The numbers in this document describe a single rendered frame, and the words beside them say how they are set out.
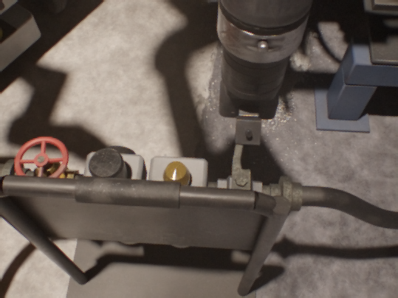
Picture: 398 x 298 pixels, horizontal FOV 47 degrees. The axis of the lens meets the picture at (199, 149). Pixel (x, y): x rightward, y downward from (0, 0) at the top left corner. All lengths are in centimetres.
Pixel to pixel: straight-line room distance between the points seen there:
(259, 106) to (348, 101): 65
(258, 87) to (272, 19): 11
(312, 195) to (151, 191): 25
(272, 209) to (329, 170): 68
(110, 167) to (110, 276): 51
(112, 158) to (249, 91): 21
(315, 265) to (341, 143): 34
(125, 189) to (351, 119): 86
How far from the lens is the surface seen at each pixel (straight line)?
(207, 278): 107
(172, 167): 62
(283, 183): 67
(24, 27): 135
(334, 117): 127
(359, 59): 110
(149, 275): 108
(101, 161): 63
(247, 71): 50
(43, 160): 65
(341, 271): 113
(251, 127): 56
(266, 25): 43
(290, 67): 136
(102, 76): 135
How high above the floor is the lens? 106
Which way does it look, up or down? 62 degrees down
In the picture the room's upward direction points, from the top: straight up
